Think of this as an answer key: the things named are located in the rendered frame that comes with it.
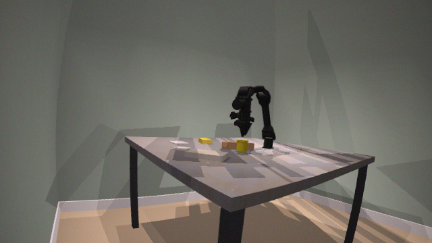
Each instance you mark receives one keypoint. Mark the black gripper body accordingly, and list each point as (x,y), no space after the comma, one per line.
(245,118)

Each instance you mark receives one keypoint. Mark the tan wooden bar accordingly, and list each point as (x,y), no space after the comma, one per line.
(233,146)

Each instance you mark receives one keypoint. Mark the yellow rectangular block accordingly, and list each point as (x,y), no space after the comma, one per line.
(204,141)

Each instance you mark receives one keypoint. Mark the yellow cup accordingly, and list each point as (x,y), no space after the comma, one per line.
(242,146)

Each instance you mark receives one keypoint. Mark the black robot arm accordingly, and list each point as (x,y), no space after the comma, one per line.
(243,101)

